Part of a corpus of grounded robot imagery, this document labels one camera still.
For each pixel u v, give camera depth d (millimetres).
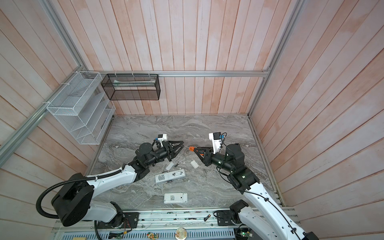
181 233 700
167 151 678
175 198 794
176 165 928
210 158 602
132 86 1028
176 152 716
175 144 737
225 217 737
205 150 625
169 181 858
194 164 932
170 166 928
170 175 866
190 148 697
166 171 900
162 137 755
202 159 625
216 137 613
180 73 932
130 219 733
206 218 745
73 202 421
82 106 726
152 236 690
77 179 462
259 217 573
